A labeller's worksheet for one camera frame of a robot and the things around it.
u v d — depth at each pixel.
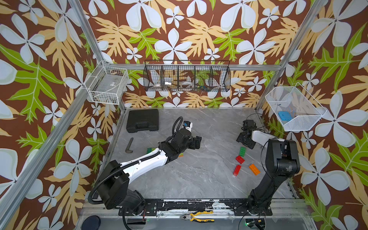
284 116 0.80
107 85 0.88
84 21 0.72
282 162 0.50
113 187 0.42
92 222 0.69
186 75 0.96
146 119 1.13
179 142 0.60
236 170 0.86
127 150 0.96
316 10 0.69
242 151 0.94
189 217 0.70
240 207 0.73
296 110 0.82
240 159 0.91
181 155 0.91
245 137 0.75
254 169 0.86
